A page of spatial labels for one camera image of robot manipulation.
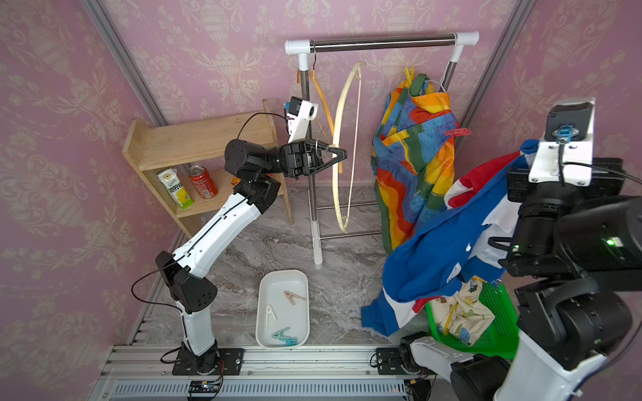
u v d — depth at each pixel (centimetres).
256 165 45
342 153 46
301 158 47
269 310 83
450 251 47
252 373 73
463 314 78
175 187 78
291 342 76
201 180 81
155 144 74
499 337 77
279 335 78
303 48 52
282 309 84
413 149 70
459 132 58
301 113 46
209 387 72
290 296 87
